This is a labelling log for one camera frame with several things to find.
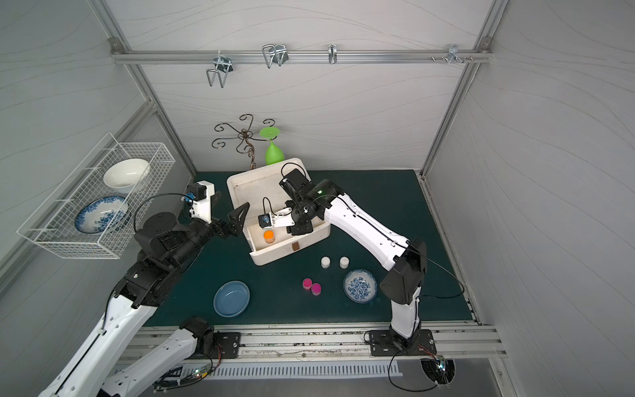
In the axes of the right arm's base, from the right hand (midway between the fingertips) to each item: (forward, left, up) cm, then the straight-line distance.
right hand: (290, 216), depth 77 cm
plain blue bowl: (-20, +20, -22) cm, 35 cm away
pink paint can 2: (-15, -8, -21) cm, 27 cm away
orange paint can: (-5, +7, -5) cm, 9 cm away
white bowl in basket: (+4, +48, +13) cm, 50 cm away
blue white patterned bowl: (-13, -24, -22) cm, 35 cm away
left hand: (-5, +12, +15) cm, 20 cm away
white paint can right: (-5, -18, -20) cm, 28 cm away
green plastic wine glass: (+28, +10, +2) cm, 30 cm away
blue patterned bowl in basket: (-9, +48, +11) cm, 50 cm away
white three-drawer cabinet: (+10, +11, 0) cm, 15 cm away
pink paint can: (-14, -5, -20) cm, 25 cm away
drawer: (-10, +6, -1) cm, 12 cm away
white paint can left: (-6, -11, -20) cm, 24 cm away
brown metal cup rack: (+38, +14, +9) cm, 42 cm away
